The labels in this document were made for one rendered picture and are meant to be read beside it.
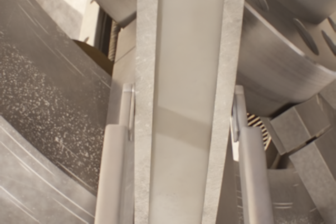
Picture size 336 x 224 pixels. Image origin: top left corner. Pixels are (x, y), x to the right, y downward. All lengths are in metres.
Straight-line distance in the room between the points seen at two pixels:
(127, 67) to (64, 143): 0.07
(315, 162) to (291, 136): 0.03
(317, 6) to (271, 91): 0.09
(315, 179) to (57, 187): 0.27
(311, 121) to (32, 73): 0.29
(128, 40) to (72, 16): 1.12
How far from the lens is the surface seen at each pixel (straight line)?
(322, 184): 0.47
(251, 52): 0.38
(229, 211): 0.29
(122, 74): 0.31
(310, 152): 0.47
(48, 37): 0.30
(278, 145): 0.48
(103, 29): 0.57
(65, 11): 1.47
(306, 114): 0.49
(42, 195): 0.26
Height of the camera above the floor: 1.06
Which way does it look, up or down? 57 degrees down
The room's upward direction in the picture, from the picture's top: 93 degrees counter-clockwise
